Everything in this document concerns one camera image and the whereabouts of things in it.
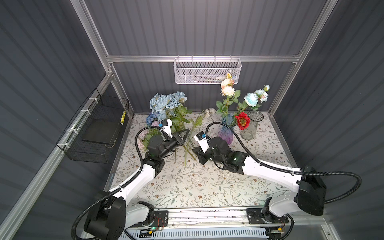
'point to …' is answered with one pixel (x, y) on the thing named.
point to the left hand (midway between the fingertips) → (190, 130)
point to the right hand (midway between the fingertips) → (194, 150)
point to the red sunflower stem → (243, 121)
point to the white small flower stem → (207, 112)
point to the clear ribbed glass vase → (250, 133)
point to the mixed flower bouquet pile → (187, 145)
